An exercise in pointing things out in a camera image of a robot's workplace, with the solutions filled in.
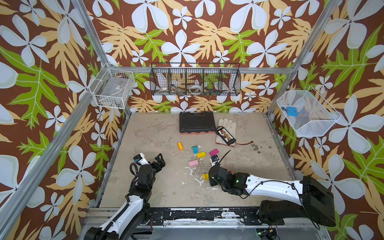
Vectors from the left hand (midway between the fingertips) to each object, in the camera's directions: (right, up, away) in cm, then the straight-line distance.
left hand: (155, 155), depth 85 cm
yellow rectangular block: (+27, -1, +11) cm, 29 cm away
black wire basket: (+23, +49, +13) cm, 56 cm away
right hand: (+30, -10, -3) cm, 32 cm away
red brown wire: (+64, +6, +19) cm, 67 cm away
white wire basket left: (-26, +40, +2) cm, 48 cm away
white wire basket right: (+87, +22, -7) cm, 90 cm away
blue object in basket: (+81, +26, +2) cm, 85 cm away
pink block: (+22, -6, +7) cm, 24 cm away
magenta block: (+37, -1, +16) cm, 40 cm away
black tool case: (+25, +19, +23) cm, 39 cm away
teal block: (+24, +2, +13) cm, 27 cm away
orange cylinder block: (+14, +4, +16) cm, 21 cm away
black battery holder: (+44, +12, +19) cm, 49 cm away
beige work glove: (+51, +17, +26) cm, 59 cm away
